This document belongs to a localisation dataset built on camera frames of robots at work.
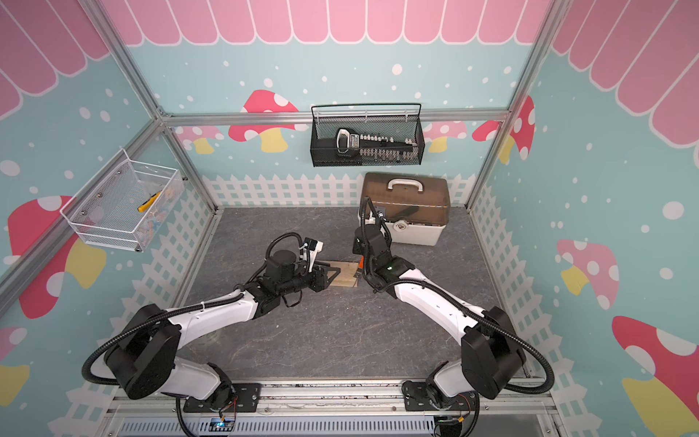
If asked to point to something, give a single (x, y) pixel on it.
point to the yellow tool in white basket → (145, 207)
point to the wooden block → (345, 278)
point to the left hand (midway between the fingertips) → (335, 272)
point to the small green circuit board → (217, 425)
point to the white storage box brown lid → (414, 208)
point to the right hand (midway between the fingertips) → (365, 228)
